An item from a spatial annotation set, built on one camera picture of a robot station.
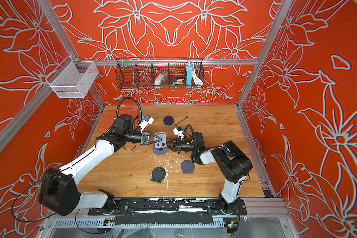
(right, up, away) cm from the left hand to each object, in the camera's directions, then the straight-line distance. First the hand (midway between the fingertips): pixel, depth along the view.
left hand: (160, 139), depth 72 cm
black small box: (+9, +33, +15) cm, 37 cm away
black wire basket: (-16, +42, +28) cm, 53 cm away
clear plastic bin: (-58, +35, +20) cm, 70 cm away
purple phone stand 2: (+15, -18, +14) cm, 27 cm away
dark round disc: (+2, +9, +39) cm, 40 cm away
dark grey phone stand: (-2, -22, +12) cm, 26 cm away
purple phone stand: (0, -5, 0) cm, 5 cm away
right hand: (+1, -6, +4) cm, 7 cm away
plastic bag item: (-2, +35, +20) cm, 40 cm away
